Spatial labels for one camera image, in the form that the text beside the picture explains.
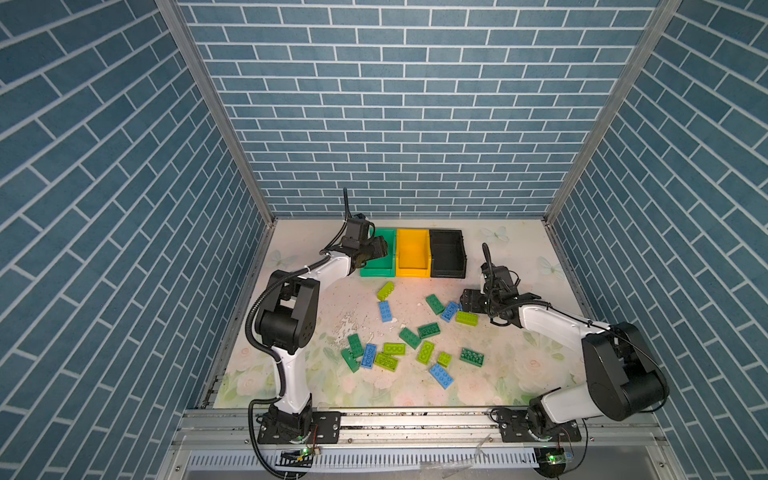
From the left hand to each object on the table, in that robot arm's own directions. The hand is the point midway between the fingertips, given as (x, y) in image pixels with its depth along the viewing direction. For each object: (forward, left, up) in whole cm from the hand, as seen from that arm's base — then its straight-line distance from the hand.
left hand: (381, 243), depth 99 cm
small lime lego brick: (-35, -18, -9) cm, 41 cm away
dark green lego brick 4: (-31, +7, -10) cm, 33 cm away
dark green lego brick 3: (-29, -9, -10) cm, 32 cm away
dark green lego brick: (-17, -17, -10) cm, 26 cm away
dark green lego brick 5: (-35, +9, -9) cm, 37 cm away
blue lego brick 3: (-34, +3, -10) cm, 36 cm away
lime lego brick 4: (-35, -2, -11) cm, 37 cm away
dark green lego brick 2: (-27, -14, -9) cm, 32 cm away
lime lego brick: (-13, -2, -8) cm, 16 cm away
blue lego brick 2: (-21, -22, -9) cm, 31 cm away
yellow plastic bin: (+3, -12, -9) cm, 15 cm away
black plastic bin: (-2, -23, -4) cm, 24 cm away
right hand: (-17, -28, -5) cm, 33 cm away
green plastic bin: (-3, -1, -10) cm, 10 cm away
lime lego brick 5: (-33, -14, -11) cm, 37 cm away
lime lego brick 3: (-32, -4, -10) cm, 34 cm away
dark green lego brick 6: (-35, -27, -9) cm, 45 cm away
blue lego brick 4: (-40, -17, -10) cm, 44 cm away
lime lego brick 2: (-23, -27, -8) cm, 37 cm away
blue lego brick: (-20, -1, -10) cm, 23 cm away
